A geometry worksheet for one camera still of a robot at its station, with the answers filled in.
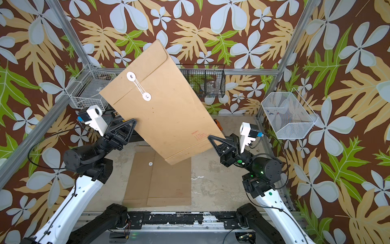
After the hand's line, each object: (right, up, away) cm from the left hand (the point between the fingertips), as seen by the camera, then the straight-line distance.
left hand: (135, 121), depth 45 cm
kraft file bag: (+4, -34, +41) cm, 53 cm away
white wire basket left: (-45, +20, +40) cm, 63 cm away
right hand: (+22, -6, +2) cm, 23 cm away
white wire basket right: (+71, +5, +39) cm, 82 cm away
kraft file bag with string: (-14, -34, +41) cm, 55 cm away
